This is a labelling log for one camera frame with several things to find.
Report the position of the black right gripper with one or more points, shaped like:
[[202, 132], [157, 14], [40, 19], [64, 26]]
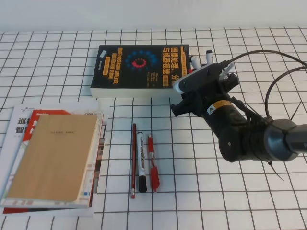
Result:
[[198, 101]]

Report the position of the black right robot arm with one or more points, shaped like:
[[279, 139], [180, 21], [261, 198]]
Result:
[[242, 134]]

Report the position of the red retractable pen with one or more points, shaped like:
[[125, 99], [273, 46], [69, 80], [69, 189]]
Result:
[[155, 183]]

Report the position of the white marker black cap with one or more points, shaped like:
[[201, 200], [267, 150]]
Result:
[[209, 57]]

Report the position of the thick black textbook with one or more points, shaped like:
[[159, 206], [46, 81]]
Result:
[[135, 71]]

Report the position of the red pencil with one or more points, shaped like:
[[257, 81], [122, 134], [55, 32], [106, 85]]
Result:
[[134, 143]]

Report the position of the white board marker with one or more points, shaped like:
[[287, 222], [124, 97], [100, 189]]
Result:
[[141, 163]]

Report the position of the tan kraft notebook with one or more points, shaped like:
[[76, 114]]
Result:
[[54, 163]]

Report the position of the white paper booklet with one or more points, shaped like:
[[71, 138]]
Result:
[[19, 132]]

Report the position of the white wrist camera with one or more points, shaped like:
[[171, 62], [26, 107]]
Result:
[[199, 78]]

